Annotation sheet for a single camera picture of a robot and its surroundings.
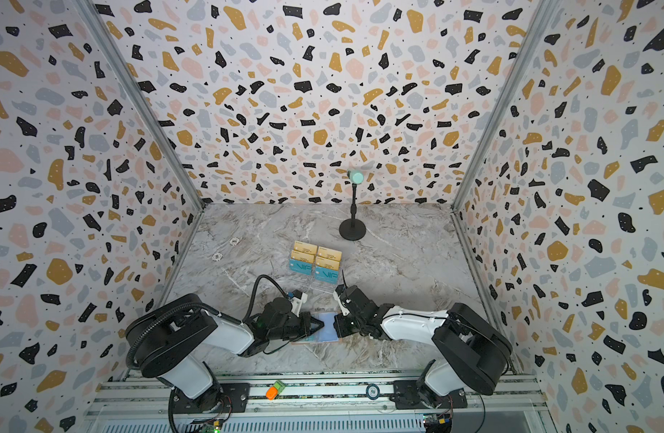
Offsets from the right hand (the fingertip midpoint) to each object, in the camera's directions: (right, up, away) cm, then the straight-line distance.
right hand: (332, 322), depth 85 cm
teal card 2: (-3, +14, +9) cm, 17 cm away
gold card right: (-2, +18, +9) cm, 20 cm away
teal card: (-12, +16, +10) cm, 22 cm away
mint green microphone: (+7, +46, -2) cm, 47 cm away
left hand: (-1, 0, -1) cm, 2 cm away
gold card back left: (-11, +23, +10) cm, 27 cm away
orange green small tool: (-15, -15, -12) cm, 25 cm away
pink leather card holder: (-2, -4, +1) cm, 5 cm away
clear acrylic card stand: (-8, +10, +11) cm, 16 cm away
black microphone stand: (+7, +29, +28) cm, 41 cm away
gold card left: (-11, +20, +10) cm, 25 cm away
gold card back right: (-2, +21, +9) cm, 23 cm away
